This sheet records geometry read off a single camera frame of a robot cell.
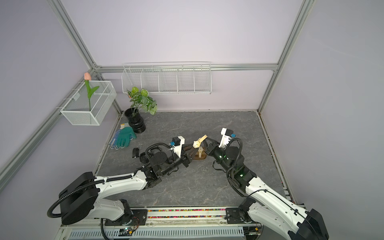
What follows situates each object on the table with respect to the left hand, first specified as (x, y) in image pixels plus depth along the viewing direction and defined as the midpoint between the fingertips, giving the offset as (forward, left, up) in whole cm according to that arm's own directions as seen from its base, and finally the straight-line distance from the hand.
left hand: (197, 147), depth 72 cm
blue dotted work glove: (+22, +57, -24) cm, 65 cm away
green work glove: (+28, +51, -24) cm, 63 cm away
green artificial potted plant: (+32, +31, +6) cm, 45 cm away
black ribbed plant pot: (+32, +40, -13) cm, 52 cm away
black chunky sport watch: (+7, +33, -21) cm, 39 cm away
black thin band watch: (+12, +38, -21) cm, 45 cm away
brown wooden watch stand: (-1, -3, -6) cm, 7 cm away
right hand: (+2, -3, +5) cm, 6 cm away
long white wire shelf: (+52, +14, +6) cm, 54 cm away
